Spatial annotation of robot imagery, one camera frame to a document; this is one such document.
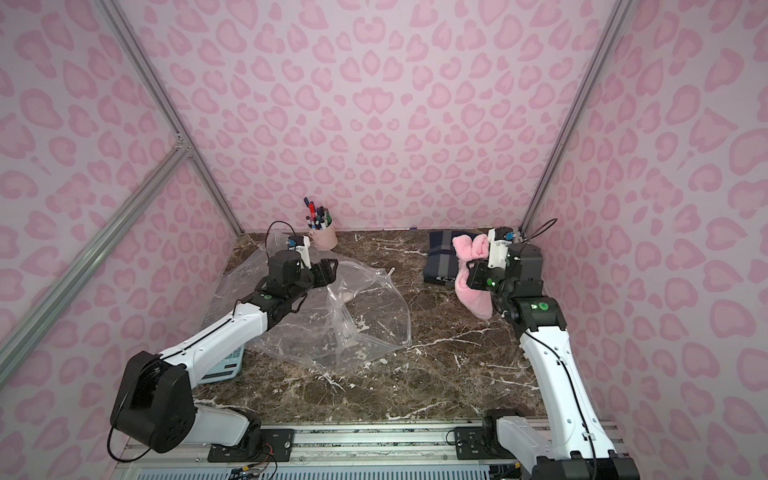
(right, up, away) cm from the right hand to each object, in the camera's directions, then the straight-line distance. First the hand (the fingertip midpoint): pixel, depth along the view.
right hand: (467, 260), depth 74 cm
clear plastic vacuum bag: (-30, -18, +24) cm, 42 cm away
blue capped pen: (-49, +21, +33) cm, 63 cm away
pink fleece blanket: (0, +3, -2) cm, 3 cm away
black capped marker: (-44, +16, +33) cm, 57 cm away
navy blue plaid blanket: (-2, -1, +27) cm, 28 cm away
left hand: (-36, 0, +11) cm, 38 cm away
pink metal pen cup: (-42, +7, +33) cm, 54 cm away
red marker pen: (-47, +17, +32) cm, 59 cm away
